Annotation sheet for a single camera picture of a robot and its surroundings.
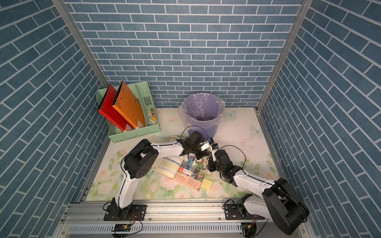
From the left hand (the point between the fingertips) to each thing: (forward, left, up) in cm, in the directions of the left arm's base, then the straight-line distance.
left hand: (210, 153), depth 95 cm
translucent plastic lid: (+21, +27, -2) cm, 34 cm away
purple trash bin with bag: (+24, +6, +14) cm, 28 cm away
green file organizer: (+39, +46, +20) cm, 63 cm away
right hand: (-6, +1, +3) cm, 6 cm away
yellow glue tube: (+33, +43, 0) cm, 55 cm away
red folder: (+13, +60, +25) cm, 66 cm away
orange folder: (+29, +57, +13) cm, 65 cm away
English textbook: (-11, +13, 0) cm, 17 cm away
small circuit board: (-39, +45, -5) cm, 60 cm away
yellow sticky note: (-19, +3, -1) cm, 19 cm away
